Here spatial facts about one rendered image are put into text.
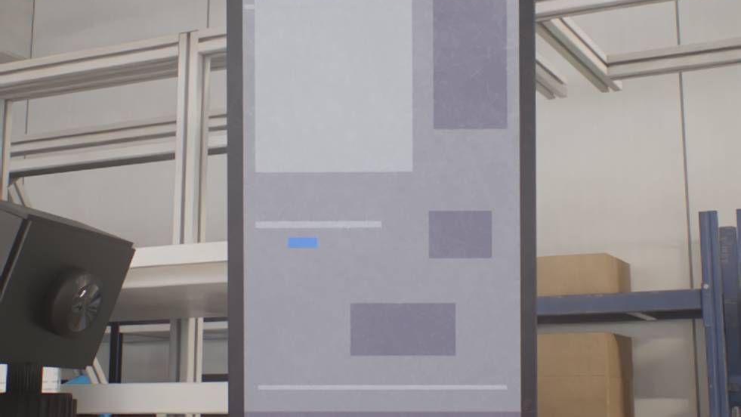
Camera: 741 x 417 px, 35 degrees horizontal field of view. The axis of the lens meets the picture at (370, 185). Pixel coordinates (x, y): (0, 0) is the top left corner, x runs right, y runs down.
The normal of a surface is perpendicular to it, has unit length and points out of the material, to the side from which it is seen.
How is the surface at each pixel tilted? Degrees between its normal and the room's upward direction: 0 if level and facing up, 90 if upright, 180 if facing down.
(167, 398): 90
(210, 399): 90
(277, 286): 101
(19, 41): 90
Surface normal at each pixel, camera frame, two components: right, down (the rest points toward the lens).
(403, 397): -0.02, 0.00
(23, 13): 0.90, -0.08
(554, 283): -0.44, -0.18
